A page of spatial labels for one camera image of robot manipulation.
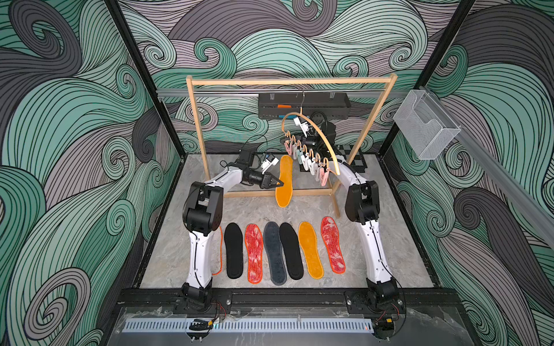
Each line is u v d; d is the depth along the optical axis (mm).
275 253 838
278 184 899
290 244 864
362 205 644
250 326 697
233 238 877
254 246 857
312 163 696
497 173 594
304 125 864
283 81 596
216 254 835
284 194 902
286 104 920
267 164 869
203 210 571
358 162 1126
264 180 835
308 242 877
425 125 775
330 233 899
